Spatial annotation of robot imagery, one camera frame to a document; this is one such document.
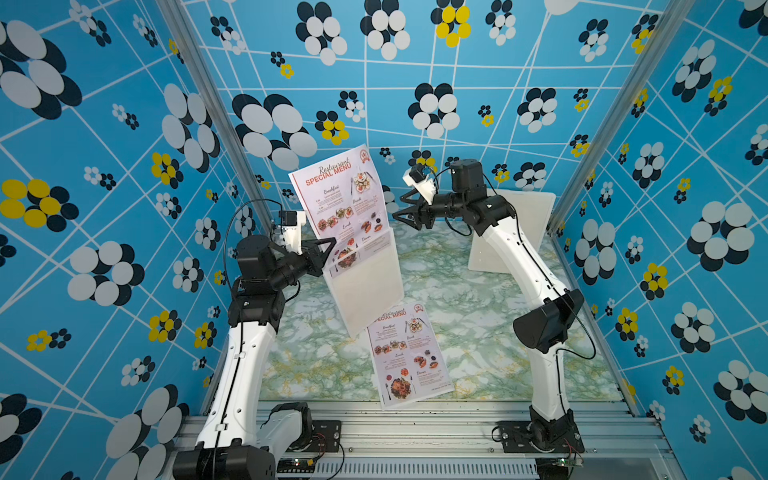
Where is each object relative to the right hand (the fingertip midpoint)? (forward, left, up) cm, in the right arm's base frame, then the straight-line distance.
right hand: (404, 203), depth 77 cm
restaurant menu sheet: (-28, -2, -37) cm, 46 cm away
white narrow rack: (-17, +9, -11) cm, 23 cm away
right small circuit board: (-53, -35, -35) cm, 72 cm away
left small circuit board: (-53, +27, -38) cm, 70 cm away
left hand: (-13, +16, 0) cm, 20 cm away
